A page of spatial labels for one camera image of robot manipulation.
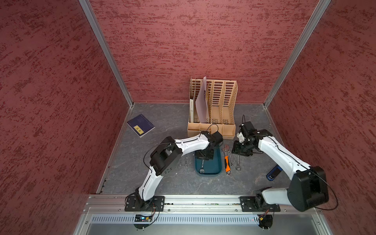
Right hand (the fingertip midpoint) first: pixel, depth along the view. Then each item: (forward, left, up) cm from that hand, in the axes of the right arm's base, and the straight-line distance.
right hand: (234, 154), depth 83 cm
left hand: (0, +18, -7) cm, 19 cm away
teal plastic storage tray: (-5, +13, -6) cm, 15 cm away
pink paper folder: (+29, +18, +12) cm, 37 cm away
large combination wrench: (-6, +19, -7) cm, 21 cm away
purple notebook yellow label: (+28, +63, -7) cm, 70 cm away
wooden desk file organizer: (+45, +1, +1) cm, 45 cm away
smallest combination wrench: (-3, +1, -8) cm, 9 cm away
